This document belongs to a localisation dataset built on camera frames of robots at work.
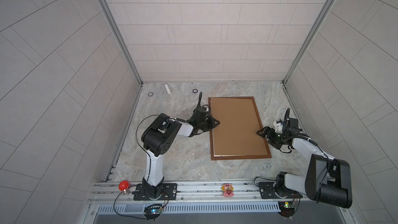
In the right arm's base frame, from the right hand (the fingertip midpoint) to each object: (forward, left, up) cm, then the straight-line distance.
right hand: (262, 134), depth 88 cm
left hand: (+9, +21, +1) cm, 23 cm away
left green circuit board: (-32, +57, +2) cm, 65 cm away
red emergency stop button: (-21, +72, +2) cm, 75 cm away
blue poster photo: (-10, +27, -1) cm, 29 cm away
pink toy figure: (-25, +24, 0) cm, 35 cm away
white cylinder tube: (+40, +58, +2) cm, 70 cm away
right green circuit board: (-34, -2, -3) cm, 34 cm away
